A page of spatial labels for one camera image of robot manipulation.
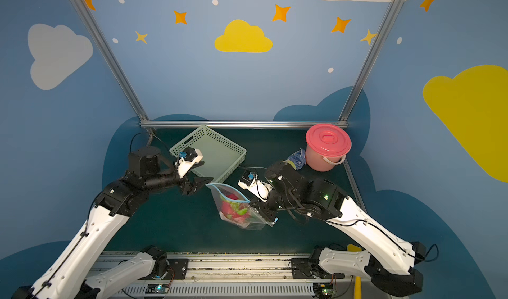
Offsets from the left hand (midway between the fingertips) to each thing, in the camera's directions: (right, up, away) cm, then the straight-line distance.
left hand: (208, 167), depth 64 cm
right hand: (+16, -10, -3) cm, 19 cm away
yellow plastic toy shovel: (+52, -45, +4) cm, 69 cm away
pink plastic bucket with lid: (+49, +8, +26) cm, 56 cm away
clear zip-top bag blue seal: (+15, -20, +5) cm, 26 cm away
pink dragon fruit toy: (+10, -15, 0) cm, 18 cm away
